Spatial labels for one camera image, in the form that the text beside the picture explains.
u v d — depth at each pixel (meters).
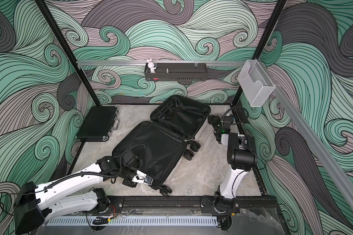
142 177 0.63
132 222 0.76
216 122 0.90
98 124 1.01
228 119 0.78
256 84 0.82
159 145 0.86
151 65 0.88
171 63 0.95
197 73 0.95
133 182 0.65
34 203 0.39
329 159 0.49
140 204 0.74
